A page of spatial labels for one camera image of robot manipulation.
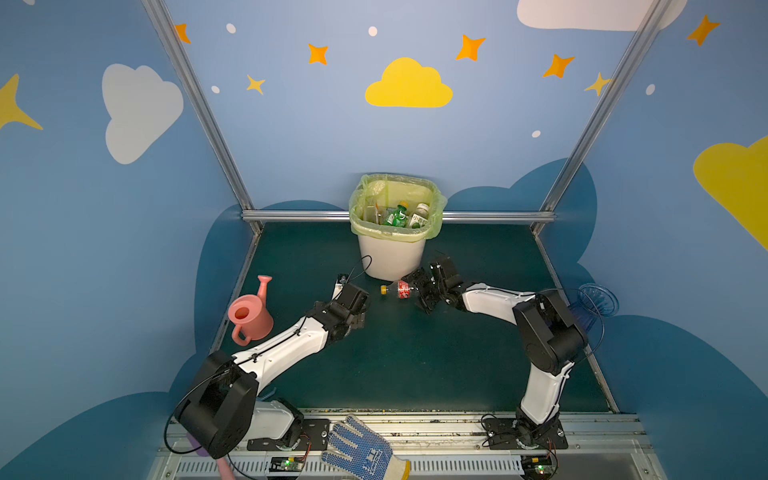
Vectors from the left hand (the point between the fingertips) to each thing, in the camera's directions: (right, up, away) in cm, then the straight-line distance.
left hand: (346, 309), depth 88 cm
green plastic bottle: (+16, +28, +3) cm, 32 cm away
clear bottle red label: (+17, +5, +9) cm, 20 cm away
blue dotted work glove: (+8, -32, -17) cm, 38 cm away
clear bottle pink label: (+7, +29, +7) cm, 31 cm away
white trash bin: (+14, +14, +11) cm, 22 cm away
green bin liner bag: (+13, +38, +11) cm, 41 cm away
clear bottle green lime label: (+22, +28, +3) cm, 36 cm away
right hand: (+19, +7, +7) cm, 21 cm away
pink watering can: (-27, -1, -4) cm, 27 cm away
